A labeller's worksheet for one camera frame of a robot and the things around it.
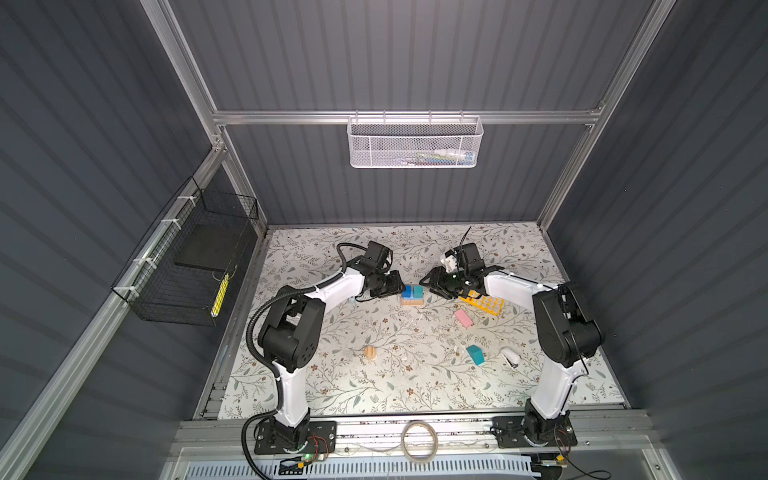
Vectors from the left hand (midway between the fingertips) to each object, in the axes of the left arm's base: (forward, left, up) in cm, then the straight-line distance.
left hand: (402, 287), depth 94 cm
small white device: (-23, -29, -3) cm, 37 cm away
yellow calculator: (-4, -28, -5) cm, 28 cm away
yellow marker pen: (-12, +45, +20) cm, 50 cm away
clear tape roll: (-41, -5, -6) cm, 42 cm away
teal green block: (-20, -20, -6) cm, 29 cm away
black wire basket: (-7, +56, +21) cm, 60 cm away
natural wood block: (-2, -3, -6) cm, 8 cm away
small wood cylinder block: (-19, +11, -4) cm, 22 cm away
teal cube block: (0, -5, -2) cm, 6 cm away
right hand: (0, -8, 0) cm, 8 cm away
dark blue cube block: (+1, -2, -5) cm, 5 cm away
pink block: (-9, -19, -5) cm, 22 cm away
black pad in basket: (-1, +49, +24) cm, 54 cm away
